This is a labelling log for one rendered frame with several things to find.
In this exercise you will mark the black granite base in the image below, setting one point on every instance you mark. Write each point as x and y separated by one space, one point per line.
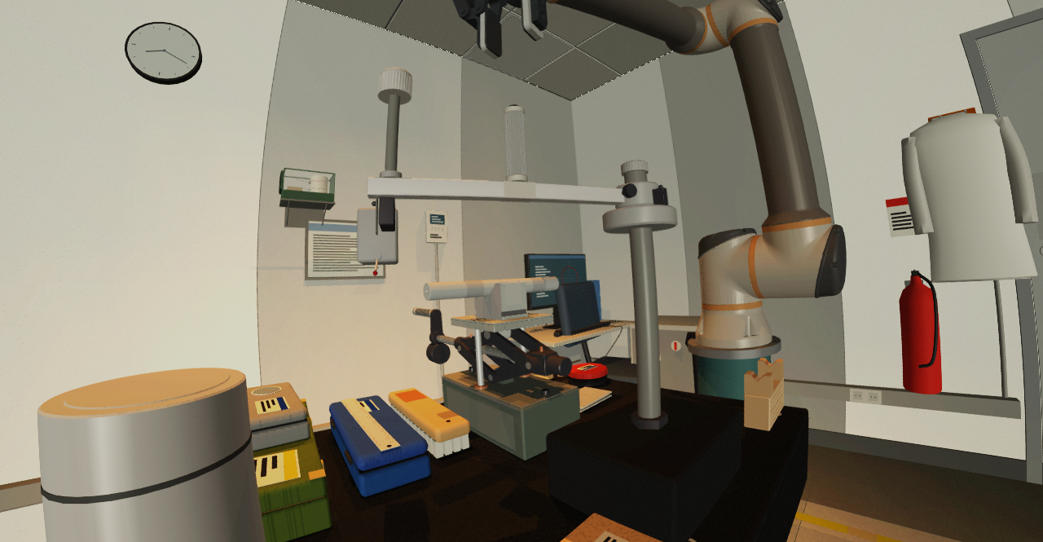
676 477

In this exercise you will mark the grey shaft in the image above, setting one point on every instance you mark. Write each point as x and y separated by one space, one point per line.
460 289

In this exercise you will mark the grey wall trunking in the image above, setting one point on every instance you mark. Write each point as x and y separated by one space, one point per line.
913 399

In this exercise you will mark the red white sign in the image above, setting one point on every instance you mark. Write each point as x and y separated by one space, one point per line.
898 218

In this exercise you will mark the grey coat stand pole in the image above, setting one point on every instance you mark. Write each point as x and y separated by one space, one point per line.
999 338

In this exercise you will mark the dark laptop screen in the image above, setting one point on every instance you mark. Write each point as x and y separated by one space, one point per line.
578 306

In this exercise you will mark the small black knob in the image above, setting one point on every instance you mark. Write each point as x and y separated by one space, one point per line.
660 196

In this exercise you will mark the grey ribbed cylinder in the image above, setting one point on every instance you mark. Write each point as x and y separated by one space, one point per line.
516 143

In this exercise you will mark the grey-green scissor lift stand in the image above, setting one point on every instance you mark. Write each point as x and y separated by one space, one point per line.
509 412

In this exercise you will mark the red fire extinguisher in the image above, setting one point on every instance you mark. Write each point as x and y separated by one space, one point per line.
919 338

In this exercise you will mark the grey indicator head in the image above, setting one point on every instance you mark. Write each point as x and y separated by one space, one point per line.
376 240

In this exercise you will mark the tan V-block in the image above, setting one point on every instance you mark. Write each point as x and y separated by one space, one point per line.
763 399

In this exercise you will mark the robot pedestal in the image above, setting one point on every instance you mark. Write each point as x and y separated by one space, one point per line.
725 372

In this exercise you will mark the olive green case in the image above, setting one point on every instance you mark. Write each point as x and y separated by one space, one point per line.
289 493

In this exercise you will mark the grey stand column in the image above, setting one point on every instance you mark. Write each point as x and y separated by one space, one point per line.
646 314

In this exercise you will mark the red button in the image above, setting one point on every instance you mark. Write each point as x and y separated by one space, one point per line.
588 371

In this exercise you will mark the computer monitor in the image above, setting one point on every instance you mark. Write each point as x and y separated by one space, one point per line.
547 269

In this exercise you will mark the blue case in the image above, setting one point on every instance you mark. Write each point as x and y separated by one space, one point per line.
379 448

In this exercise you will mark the black crank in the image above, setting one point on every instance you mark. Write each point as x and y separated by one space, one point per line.
437 350

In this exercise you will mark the white orange brush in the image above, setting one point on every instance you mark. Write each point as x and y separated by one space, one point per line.
432 424

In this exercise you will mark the green wall shelf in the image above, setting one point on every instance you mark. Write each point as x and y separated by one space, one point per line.
303 197

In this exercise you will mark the small grey case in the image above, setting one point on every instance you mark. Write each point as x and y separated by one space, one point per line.
275 416

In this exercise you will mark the grey door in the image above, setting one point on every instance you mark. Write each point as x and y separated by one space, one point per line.
1014 77

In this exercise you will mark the white text poster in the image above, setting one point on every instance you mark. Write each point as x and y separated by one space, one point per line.
330 253

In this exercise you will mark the white lab coat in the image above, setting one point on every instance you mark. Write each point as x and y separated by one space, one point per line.
970 200

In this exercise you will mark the brown cardboard box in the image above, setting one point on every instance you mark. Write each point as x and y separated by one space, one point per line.
607 530

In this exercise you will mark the white jar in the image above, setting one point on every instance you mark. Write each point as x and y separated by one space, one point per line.
319 184

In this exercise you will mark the small white notice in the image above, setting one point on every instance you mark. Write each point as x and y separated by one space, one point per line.
437 226

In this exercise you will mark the white desk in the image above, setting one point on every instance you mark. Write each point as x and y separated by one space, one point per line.
652 332

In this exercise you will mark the large grey cylinder drum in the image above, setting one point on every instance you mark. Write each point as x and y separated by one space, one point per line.
147 460

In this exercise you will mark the light grey block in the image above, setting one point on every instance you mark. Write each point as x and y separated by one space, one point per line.
513 304

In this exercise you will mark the white knob on stem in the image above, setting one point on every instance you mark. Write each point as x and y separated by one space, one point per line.
393 118

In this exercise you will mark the orange sign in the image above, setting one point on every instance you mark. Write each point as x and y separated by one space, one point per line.
953 113

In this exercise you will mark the round wall clock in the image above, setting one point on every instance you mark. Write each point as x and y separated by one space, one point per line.
163 52

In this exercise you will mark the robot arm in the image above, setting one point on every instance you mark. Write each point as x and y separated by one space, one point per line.
770 143

